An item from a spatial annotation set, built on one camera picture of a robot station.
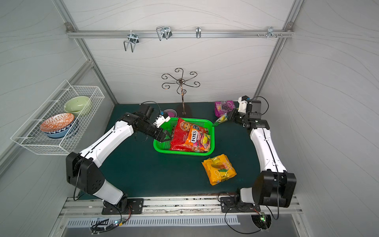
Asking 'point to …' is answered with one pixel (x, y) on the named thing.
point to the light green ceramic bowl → (76, 104)
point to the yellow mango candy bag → (218, 169)
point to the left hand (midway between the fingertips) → (166, 136)
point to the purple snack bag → (222, 108)
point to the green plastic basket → (164, 147)
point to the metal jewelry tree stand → (181, 82)
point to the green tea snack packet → (222, 119)
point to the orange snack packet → (199, 138)
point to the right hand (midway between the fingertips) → (228, 111)
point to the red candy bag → (179, 135)
